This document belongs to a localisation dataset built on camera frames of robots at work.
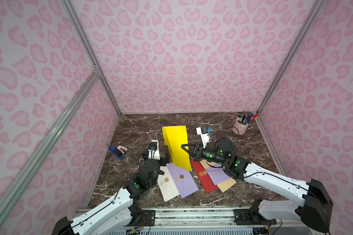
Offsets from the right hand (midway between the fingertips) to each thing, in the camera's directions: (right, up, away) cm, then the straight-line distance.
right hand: (181, 149), depth 64 cm
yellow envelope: (-3, +5, +4) cm, 7 cm away
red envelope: (+14, -21, +22) cm, 33 cm away
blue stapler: (-41, -6, +33) cm, 53 cm away
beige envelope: (+24, -24, +19) cm, 39 cm away
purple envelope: (+1, -22, +22) cm, 31 cm away
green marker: (+42, +16, +36) cm, 58 cm away
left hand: (-11, +1, +11) cm, 15 cm away
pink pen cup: (+41, +8, +38) cm, 56 cm away
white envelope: (-9, -23, +20) cm, 32 cm away
